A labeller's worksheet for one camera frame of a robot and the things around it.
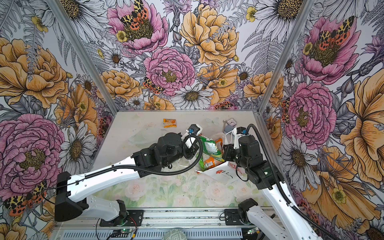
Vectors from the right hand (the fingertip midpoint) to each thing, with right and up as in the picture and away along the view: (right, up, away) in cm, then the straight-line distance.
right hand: (223, 151), depth 70 cm
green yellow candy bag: (-6, +2, -4) cm, 7 cm away
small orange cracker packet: (-32, +13, +42) cm, 54 cm away
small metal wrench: (+9, +14, +45) cm, 48 cm away
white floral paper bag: (+2, -11, +4) cm, 12 cm away
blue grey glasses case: (+11, +10, +42) cm, 44 cm away
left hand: (-12, +6, -2) cm, 13 cm away
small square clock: (+14, +14, +42) cm, 47 cm away
